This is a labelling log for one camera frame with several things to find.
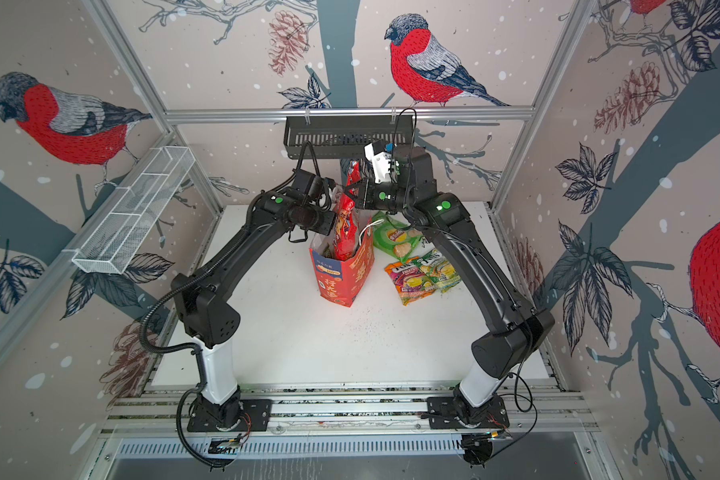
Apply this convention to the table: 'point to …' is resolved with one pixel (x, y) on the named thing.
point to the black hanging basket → (343, 136)
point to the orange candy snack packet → (410, 280)
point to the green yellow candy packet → (441, 273)
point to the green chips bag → (399, 242)
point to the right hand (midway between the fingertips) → (339, 192)
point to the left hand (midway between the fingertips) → (330, 220)
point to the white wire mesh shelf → (132, 209)
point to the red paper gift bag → (339, 281)
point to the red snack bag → (346, 246)
